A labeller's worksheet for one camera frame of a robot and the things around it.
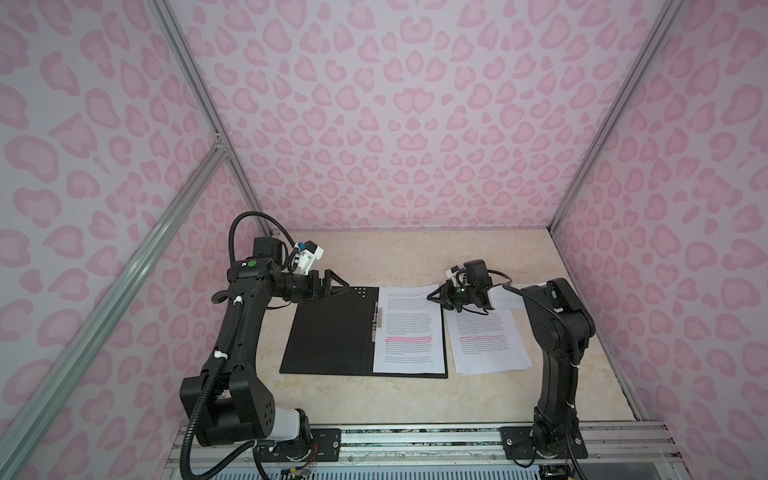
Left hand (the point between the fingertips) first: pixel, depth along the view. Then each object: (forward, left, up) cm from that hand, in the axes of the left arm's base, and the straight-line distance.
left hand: (335, 286), depth 76 cm
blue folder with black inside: (-2, +5, -23) cm, 24 cm away
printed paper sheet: (-3, -20, -24) cm, 31 cm away
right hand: (+9, -27, -19) cm, 34 cm away
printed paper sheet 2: (-6, -44, -23) cm, 50 cm away
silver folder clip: (+2, -9, -23) cm, 25 cm away
